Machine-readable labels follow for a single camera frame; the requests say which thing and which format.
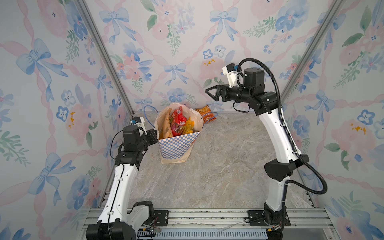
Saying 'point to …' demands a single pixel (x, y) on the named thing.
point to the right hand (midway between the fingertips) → (212, 89)
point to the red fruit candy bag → (177, 120)
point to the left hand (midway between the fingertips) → (157, 130)
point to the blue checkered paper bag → (176, 149)
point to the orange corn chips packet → (206, 114)
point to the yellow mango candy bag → (188, 127)
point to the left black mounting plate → (161, 218)
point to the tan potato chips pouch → (164, 127)
